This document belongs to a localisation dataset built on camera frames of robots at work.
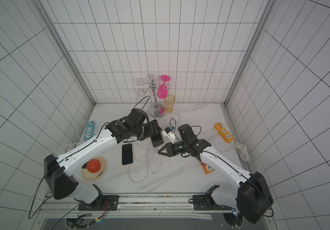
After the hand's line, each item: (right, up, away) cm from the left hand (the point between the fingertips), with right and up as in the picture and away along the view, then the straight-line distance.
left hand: (154, 135), depth 75 cm
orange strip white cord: (+55, -13, +12) cm, 58 cm away
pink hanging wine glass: (+3, +29, +32) cm, 44 cm away
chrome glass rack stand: (-3, +14, +38) cm, 40 cm away
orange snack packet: (+31, -22, +8) cm, 39 cm away
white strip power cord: (-57, -10, +19) cm, 61 cm away
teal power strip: (-49, -2, +25) cm, 55 cm away
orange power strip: (+48, -3, +22) cm, 53 cm away
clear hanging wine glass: (-9, +26, +14) cm, 31 cm away
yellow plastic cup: (+9, +22, +31) cm, 39 cm away
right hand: (+1, -10, -3) cm, 10 cm away
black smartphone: (-19, -15, +14) cm, 28 cm away
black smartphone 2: (+2, -3, +2) cm, 4 cm away
